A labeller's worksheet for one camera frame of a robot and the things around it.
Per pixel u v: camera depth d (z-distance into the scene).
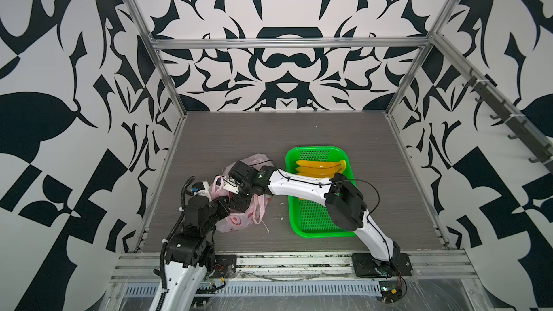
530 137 0.55
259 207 0.75
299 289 0.65
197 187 0.70
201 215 0.61
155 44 0.92
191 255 0.54
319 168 0.94
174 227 0.59
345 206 0.52
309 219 0.85
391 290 0.71
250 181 0.66
